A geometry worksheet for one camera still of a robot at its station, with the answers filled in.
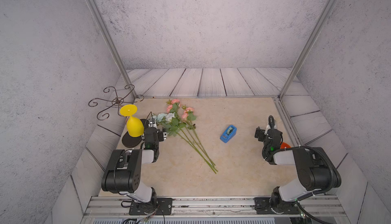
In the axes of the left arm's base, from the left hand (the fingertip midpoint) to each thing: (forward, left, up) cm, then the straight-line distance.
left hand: (157, 127), depth 95 cm
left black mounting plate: (-40, -9, -6) cm, 42 cm away
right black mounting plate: (-41, -55, -6) cm, 69 cm away
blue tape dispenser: (-3, -44, -4) cm, 45 cm away
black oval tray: (-7, +15, -3) cm, 17 cm away
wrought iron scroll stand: (0, +14, +23) cm, 27 cm away
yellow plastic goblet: (-10, +6, +16) cm, 20 cm away
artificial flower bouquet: (+8, -12, -5) cm, 15 cm away
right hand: (-2, -68, +2) cm, 68 cm away
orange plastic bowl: (-18, -68, +8) cm, 71 cm away
